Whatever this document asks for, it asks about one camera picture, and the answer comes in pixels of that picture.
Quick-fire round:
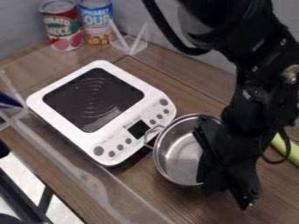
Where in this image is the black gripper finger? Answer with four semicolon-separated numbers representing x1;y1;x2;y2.
206;128;263;211
193;115;233;193

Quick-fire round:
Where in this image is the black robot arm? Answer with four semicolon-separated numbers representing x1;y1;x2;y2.
179;0;299;209

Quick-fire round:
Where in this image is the clear acrylic barrier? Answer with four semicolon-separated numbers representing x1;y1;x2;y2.
0;69;174;224

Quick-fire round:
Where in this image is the white and black stove top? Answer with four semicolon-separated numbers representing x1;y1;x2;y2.
26;60;177;166

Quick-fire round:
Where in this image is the spoon with green handle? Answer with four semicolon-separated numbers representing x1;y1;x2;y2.
270;132;299;168

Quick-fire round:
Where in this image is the alphabet soup can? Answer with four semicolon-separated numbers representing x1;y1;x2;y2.
79;0;114;46

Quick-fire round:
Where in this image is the black cable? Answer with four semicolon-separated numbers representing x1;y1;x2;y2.
142;0;214;57

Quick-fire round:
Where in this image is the tomato sauce can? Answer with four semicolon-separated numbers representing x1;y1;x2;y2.
39;0;83;52

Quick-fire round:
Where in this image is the silver pot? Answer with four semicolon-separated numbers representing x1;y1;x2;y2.
143;113;223;187

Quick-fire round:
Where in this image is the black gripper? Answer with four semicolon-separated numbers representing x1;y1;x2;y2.
222;66;299;137

